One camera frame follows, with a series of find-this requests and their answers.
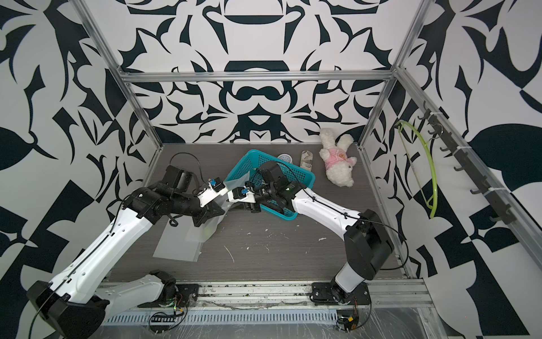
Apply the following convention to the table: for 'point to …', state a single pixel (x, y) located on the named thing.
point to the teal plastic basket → (254, 159)
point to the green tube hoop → (433, 203)
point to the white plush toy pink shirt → (339, 163)
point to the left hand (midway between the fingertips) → (220, 206)
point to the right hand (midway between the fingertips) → (229, 198)
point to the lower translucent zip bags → (181, 239)
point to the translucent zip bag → (200, 234)
